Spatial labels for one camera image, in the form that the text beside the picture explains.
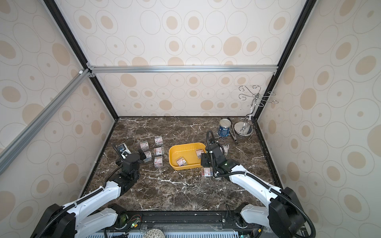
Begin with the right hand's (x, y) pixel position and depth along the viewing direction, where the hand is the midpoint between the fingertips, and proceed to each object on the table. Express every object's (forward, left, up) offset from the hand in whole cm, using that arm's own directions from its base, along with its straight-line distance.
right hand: (210, 155), depth 85 cm
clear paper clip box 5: (-6, +2, -9) cm, 11 cm away
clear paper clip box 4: (+7, +33, -8) cm, 35 cm away
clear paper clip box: (+10, +44, -7) cm, 46 cm away
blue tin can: (+24, -10, -2) cm, 26 cm away
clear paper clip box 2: (+15, +35, -8) cm, 39 cm away
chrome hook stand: (+30, -27, -8) cm, 41 cm away
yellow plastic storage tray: (+9, +14, -11) cm, 20 cm away
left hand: (-1, +42, +5) cm, 42 cm away
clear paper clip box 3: (-1, +32, -8) cm, 33 cm away
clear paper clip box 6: (0, +18, -8) cm, 20 cm away
